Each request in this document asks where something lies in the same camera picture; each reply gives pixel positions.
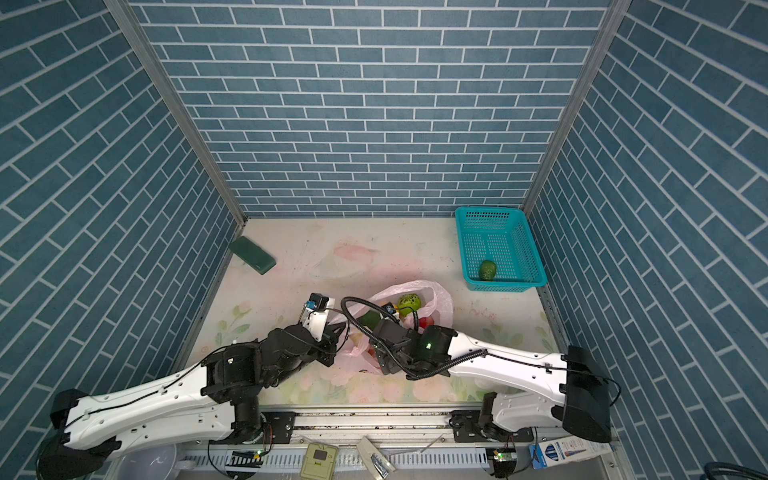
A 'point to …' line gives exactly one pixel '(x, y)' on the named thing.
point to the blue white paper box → (565, 449)
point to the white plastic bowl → (153, 463)
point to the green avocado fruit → (487, 270)
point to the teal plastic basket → (502, 236)
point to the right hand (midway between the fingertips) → (388, 346)
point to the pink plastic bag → (435, 303)
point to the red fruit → (425, 322)
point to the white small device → (377, 464)
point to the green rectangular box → (253, 254)
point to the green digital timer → (320, 461)
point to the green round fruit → (408, 300)
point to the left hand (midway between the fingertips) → (348, 329)
